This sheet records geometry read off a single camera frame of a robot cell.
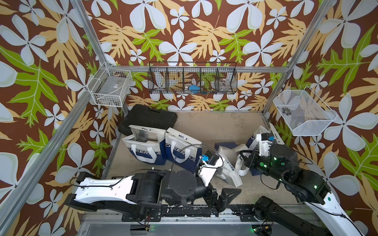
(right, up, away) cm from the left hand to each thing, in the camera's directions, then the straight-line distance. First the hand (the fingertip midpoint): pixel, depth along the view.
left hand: (232, 181), depth 45 cm
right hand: (+7, +6, +17) cm, 20 cm away
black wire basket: (-13, +50, +52) cm, 74 cm away
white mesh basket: (+52, +24, +36) cm, 67 cm away
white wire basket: (-61, +41, +41) cm, 84 cm away
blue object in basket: (-10, +43, +51) cm, 67 cm away
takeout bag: (-34, +8, +26) cm, 44 cm away
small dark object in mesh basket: (+44, +26, +40) cm, 65 cm away
